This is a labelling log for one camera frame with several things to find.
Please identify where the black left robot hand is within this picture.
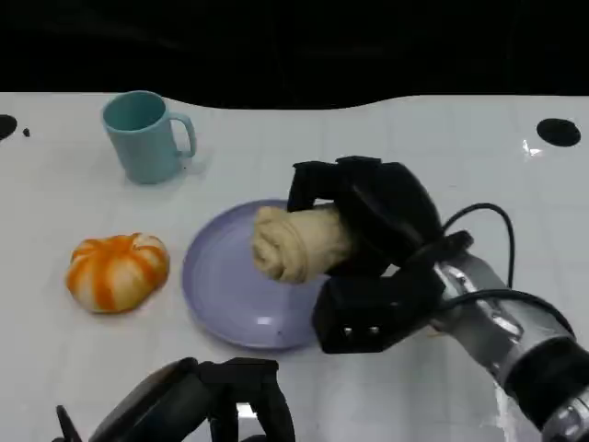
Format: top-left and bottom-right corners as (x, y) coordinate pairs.
(87, 356), (296, 442)

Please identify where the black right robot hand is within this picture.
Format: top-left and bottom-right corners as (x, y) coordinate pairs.
(287, 155), (445, 277)

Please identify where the beige towel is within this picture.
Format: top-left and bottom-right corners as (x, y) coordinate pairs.
(250, 204), (358, 285)

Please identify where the lilac plate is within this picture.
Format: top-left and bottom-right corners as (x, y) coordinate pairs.
(181, 198), (333, 354)

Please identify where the orange and white bread roll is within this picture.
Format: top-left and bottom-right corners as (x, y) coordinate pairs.
(64, 232), (171, 315)

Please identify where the pale green mug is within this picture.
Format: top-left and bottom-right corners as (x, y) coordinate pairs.
(101, 89), (198, 185)

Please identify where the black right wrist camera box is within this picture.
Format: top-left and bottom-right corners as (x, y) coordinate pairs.
(311, 266), (445, 355)

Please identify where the black looping arm cable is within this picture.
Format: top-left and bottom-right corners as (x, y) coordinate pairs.
(440, 203), (516, 290)

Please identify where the black table cable hole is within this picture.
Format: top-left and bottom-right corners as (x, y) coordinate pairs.
(0, 113), (18, 142)
(536, 118), (582, 147)

